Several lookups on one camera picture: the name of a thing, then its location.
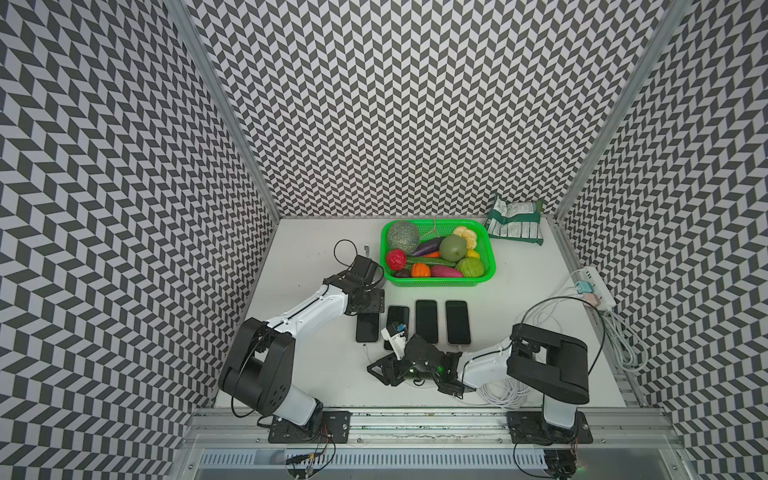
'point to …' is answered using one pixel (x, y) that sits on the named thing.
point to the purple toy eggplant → (428, 247)
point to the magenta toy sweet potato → (442, 271)
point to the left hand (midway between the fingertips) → (369, 304)
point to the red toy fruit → (396, 259)
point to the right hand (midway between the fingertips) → (373, 373)
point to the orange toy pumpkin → (420, 269)
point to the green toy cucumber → (432, 261)
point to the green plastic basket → (432, 253)
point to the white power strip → (590, 274)
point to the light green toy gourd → (470, 267)
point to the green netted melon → (403, 235)
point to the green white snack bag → (519, 220)
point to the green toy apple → (452, 247)
